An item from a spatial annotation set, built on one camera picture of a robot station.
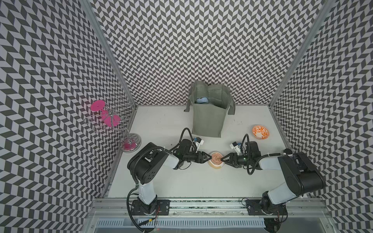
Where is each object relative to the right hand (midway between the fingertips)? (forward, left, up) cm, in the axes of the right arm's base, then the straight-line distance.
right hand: (223, 163), depth 86 cm
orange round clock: (+1, +5, 0) cm, 5 cm away
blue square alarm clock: (+40, +12, +14) cm, 44 cm away
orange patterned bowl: (+22, -28, +1) cm, 36 cm away
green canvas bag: (+37, +7, +14) cm, 40 cm away
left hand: (+2, +9, +1) cm, 9 cm away
